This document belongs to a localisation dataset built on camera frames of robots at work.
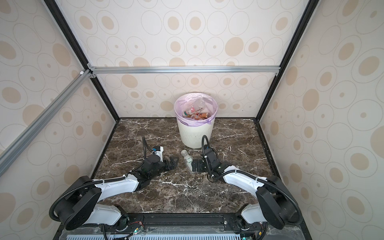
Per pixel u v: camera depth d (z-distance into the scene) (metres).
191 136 0.91
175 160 0.81
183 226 0.73
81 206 0.42
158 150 0.78
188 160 0.90
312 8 0.68
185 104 0.97
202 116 0.98
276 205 0.42
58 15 0.69
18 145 0.54
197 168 0.78
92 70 0.90
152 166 0.68
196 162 0.77
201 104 0.91
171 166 0.77
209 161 0.66
